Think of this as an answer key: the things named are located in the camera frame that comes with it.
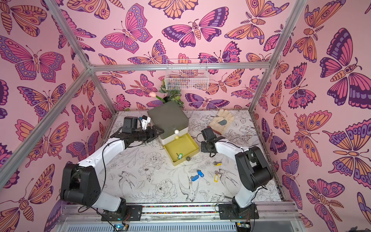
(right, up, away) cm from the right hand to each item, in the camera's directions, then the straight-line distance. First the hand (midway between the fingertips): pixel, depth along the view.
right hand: (203, 147), depth 95 cm
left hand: (-25, +10, -10) cm, 29 cm away
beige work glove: (+16, +18, +18) cm, 30 cm away
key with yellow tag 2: (+8, -10, -4) cm, 13 cm away
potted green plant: (-20, +35, +1) cm, 40 cm away
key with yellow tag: (+7, -16, -9) cm, 20 cm away
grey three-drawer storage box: (-22, +20, -6) cm, 30 cm away
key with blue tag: (-7, -17, -9) cm, 20 cm away
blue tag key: (-3, -15, -7) cm, 17 cm away
